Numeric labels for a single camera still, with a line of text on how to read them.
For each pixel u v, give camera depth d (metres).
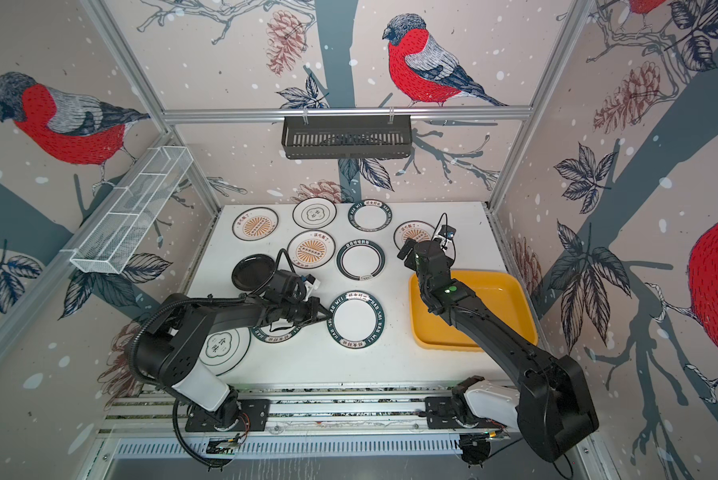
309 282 0.87
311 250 1.07
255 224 1.17
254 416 0.73
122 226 0.75
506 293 0.95
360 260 1.05
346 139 1.07
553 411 0.40
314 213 1.18
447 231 0.69
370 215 1.19
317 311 0.83
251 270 1.03
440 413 0.73
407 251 0.75
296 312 0.79
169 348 0.46
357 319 0.90
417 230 1.14
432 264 0.60
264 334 0.87
